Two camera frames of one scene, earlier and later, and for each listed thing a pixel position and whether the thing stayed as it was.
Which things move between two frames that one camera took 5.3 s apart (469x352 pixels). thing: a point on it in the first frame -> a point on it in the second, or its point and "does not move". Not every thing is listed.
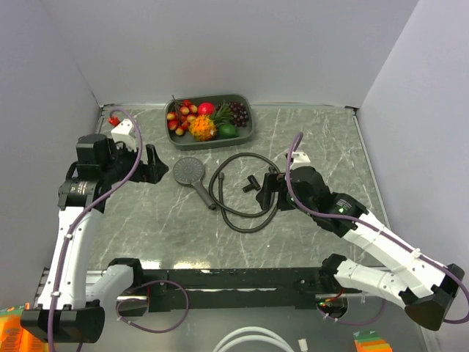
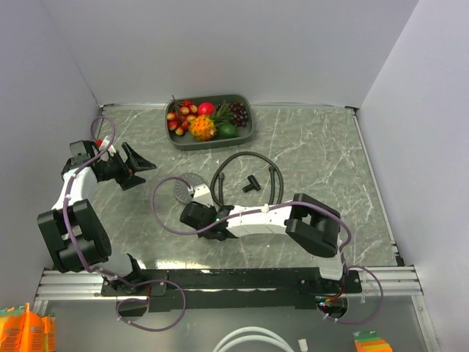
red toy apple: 206,108 does not move
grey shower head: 190,171 -> 181,188
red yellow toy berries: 182,114 does not move
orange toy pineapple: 203,127 does not move
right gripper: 264,196 -> 207,207
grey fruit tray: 184,141 does not move
